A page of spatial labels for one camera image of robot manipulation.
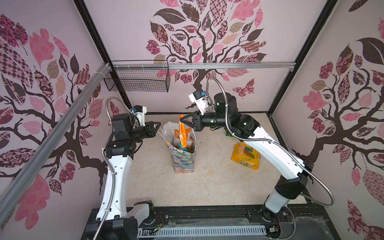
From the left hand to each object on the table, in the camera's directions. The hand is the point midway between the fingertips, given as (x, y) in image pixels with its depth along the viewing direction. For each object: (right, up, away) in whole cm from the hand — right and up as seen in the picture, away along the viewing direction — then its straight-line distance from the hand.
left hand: (161, 125), depth 70 cm
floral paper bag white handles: (+10, -18, +5) cm, 22 cm away
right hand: (+11, +3, -12) cm, 17 cm away
